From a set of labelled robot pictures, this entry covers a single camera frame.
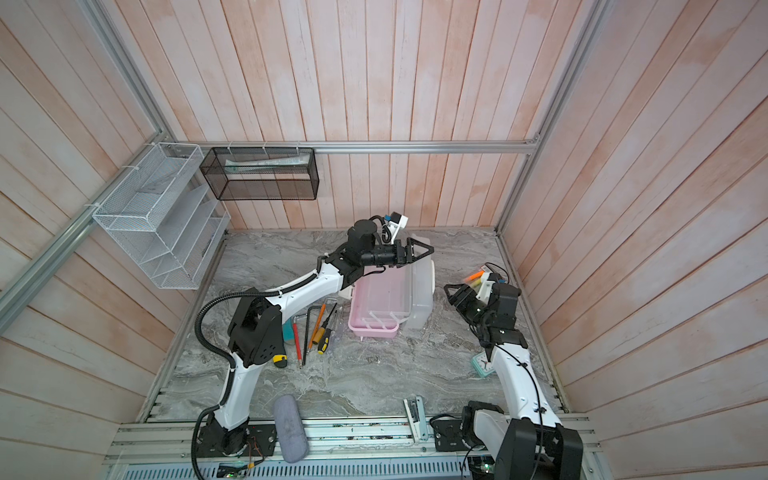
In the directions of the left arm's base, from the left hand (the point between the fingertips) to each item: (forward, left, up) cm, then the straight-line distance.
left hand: (429, 258), depth 78 cm
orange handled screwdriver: (-8, +33, -26) cm, 43 cm away
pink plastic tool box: (-6, +11, -12) cm, 17 cm away
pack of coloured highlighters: (+11, -21, -25) cm, 34 cm away
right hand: (-4, -7, -10) cm, 13 cm away
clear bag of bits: (-5, +27, -26) cm, 38 cm away
